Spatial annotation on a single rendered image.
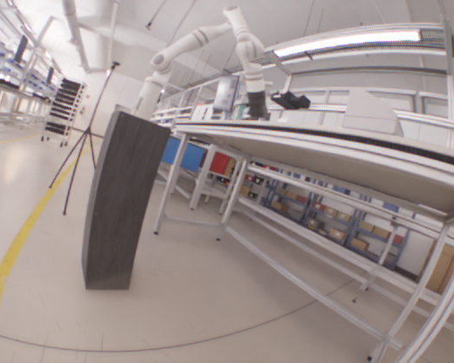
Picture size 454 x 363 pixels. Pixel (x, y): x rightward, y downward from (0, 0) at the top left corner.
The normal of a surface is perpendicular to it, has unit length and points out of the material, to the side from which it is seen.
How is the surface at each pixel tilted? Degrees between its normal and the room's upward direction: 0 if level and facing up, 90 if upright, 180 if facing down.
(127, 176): 90
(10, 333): 0
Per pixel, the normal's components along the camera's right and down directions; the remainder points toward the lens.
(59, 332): 0.33, -0.94
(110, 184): 0.63, 0.28
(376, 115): -0.81, -0.25
